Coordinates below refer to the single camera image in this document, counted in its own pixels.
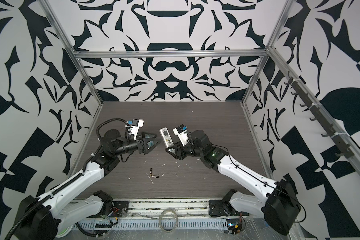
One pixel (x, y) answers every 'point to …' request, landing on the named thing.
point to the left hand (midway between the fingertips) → (159, 136)
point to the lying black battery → (155, 176)
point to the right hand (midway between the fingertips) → (169, 147)
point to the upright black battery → (151, 172)
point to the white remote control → (166, 137)
